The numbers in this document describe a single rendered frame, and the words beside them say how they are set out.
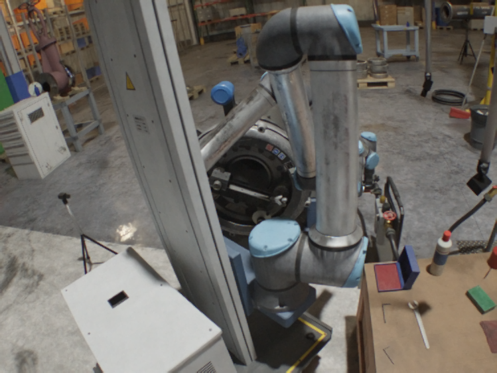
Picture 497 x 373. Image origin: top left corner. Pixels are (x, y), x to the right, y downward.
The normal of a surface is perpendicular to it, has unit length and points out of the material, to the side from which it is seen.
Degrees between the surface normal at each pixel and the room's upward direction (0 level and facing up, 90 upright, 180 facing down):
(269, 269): 90
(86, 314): 0
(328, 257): 80
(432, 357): 0
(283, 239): 5
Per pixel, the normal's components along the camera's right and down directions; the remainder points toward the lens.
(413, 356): -0.18, -0.83
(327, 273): -0.43, 0.40
